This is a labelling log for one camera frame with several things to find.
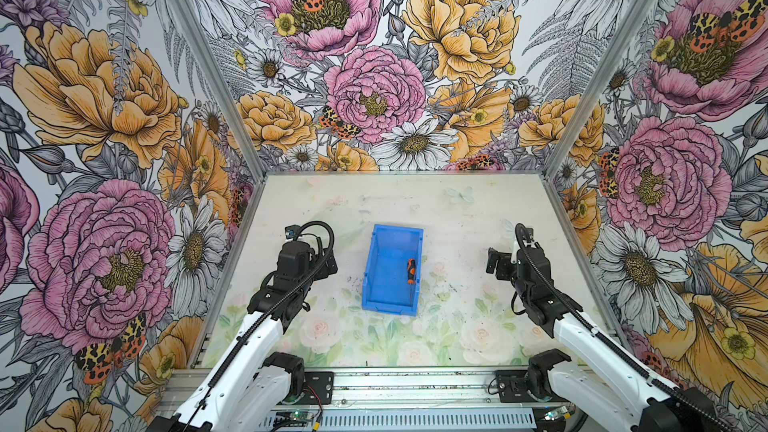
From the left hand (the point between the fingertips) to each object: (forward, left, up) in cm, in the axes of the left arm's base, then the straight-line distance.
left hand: (316, 263), depth 83 cm
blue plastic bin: (0, -19, -15) cm, 24 cm away
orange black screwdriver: (+3, -27, -12) cm, 29 cm away
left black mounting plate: (-27, -3, -12) cm, 29 cm away
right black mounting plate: (-28, -49, -11) cm, 58 cm away
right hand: (+1, -53, -1) cm, 53 cm away
